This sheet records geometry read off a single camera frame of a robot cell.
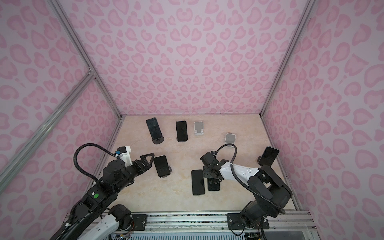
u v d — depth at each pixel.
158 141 1.06
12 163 0.52
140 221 0.74
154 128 0.98
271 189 0.44
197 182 1.03
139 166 0.62
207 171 0.82
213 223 0.75
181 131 0.99
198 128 1.07
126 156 0.64
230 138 0.98
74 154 0.49
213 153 0.81
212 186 0.85
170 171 0.91
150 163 0.64
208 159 0.71
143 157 0.63
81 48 0.82
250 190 0.44
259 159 0.97
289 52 0.84
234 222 0.73
